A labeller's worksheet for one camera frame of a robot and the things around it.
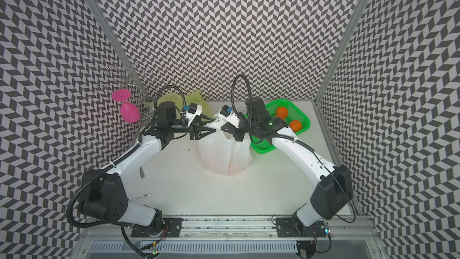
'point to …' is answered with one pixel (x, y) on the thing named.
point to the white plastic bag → (221, 152)
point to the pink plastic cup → (129, 112)
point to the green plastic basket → (294, 113)
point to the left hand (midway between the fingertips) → (214, 126)
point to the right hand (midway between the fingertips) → (225, 129)
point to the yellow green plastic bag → (194, 101)
